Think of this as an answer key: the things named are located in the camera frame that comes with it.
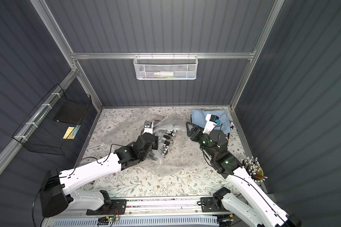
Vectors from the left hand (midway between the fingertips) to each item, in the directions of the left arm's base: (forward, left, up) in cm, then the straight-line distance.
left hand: (155, 135), depth 76 cm
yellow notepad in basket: (-6, +38, +10) cm, 40 cm away
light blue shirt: (+22, -28, -12) cm, 38 cm away
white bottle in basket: (+41, -4, +12) cm, 43 cm away
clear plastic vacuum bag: (+2, -12, -23) cm, 26 cm away
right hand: (-2, -17, +11) cm, 20 cm away
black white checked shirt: (+8, -5, -19) cm, 21 cm away
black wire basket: (+2, +55, +4) cm, 55 cm away
